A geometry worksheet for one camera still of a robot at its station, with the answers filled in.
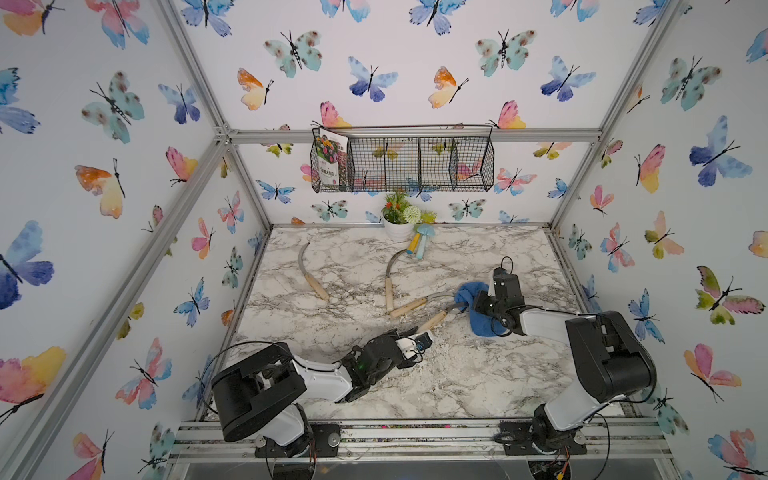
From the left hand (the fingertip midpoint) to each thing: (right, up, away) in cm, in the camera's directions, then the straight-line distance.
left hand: (419, 329), depth 83 cm
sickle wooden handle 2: (+4, +2, +2) cm, 5 cm away
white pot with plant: (-5, +34, +27) cm, 44 cm away
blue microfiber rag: (+19, 0, +7) cm, 20 cm away
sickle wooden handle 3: (-9, +10, +21) cm, 25 cm away
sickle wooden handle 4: (+1, +5, +16) cm, 16 cm away
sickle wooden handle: (-37, +13, +22) cm, 45 cm away
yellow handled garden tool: (0, +25, +32) cm, 40 cm away
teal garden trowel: (+5, +30, +35) cm, 46 cm away
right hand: (+19, +7, +14) cm, 24 cm away
